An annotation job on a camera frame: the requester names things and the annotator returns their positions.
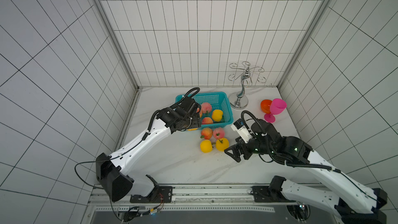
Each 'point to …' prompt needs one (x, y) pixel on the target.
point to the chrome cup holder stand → (235, 100)
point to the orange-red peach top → (207, 133)
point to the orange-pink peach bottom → (200, 112)
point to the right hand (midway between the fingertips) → (229, 142)
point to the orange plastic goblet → (265, 106)
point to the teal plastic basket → (218, 100)
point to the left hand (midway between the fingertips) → (190, 125)
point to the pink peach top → (218, 132)
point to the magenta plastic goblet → (278, 106)
